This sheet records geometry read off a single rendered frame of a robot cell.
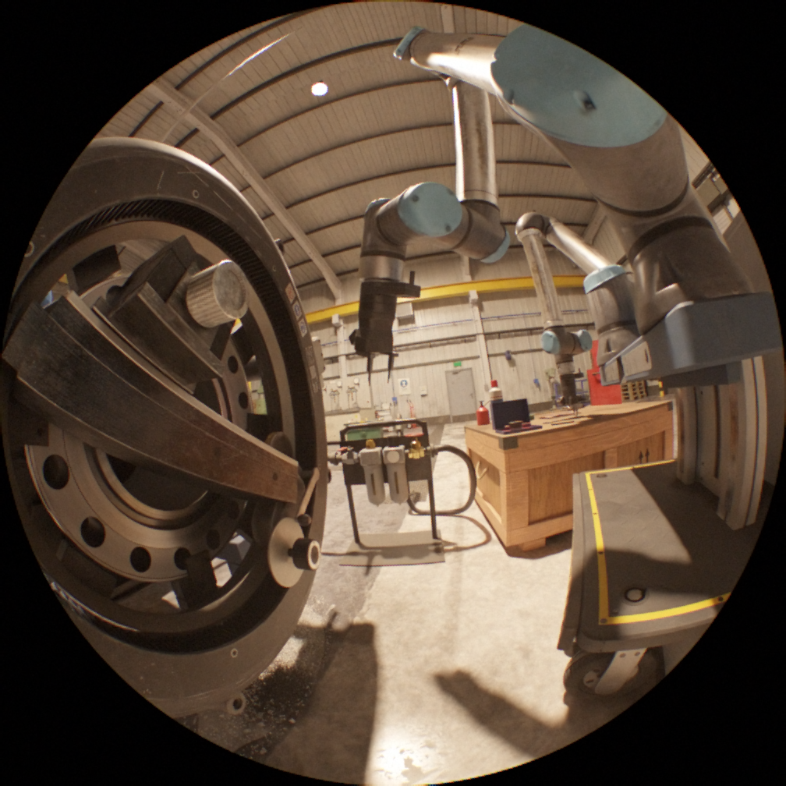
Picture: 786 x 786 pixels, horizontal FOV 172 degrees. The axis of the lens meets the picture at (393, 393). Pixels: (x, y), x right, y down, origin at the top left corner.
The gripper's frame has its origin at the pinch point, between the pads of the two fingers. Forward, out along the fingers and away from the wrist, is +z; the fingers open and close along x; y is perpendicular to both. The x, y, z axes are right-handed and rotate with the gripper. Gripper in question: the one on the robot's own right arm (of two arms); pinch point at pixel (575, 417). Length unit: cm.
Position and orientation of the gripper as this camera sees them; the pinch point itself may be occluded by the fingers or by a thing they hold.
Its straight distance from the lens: 129.4
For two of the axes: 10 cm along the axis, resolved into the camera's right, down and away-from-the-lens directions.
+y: -9.9, 1.1, 0.4
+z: 1.1, 9.9, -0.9
